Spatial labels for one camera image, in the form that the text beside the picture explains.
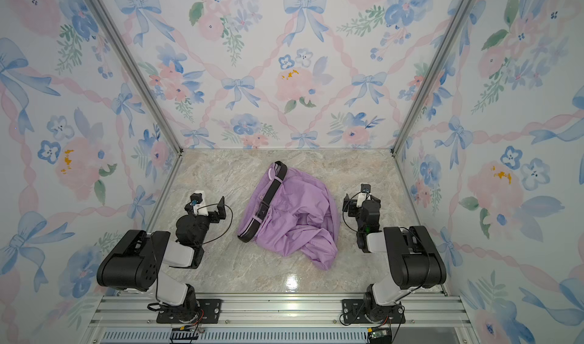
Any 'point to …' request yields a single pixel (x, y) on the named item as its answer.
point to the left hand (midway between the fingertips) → (213, 196)
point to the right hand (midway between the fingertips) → (361, 194)
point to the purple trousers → (303, 215)
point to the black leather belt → (280, 169)
